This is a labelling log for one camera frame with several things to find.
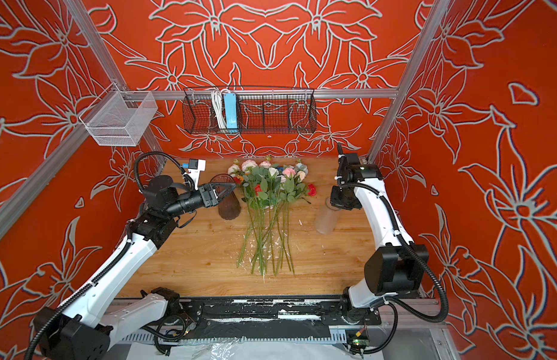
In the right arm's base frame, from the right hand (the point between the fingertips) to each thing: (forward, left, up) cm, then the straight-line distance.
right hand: (336, 203), depth 80 cm
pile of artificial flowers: (+14, +26, -11) cm, 32 cm away
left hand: (-4, +35, +16) cm, 39 cm away
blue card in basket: (+35, +40, +17) cm, 56 cm away
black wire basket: (+42, +28, +12) cm, 52 cm away
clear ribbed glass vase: (-2, +3, -6) cm, 7 cm away
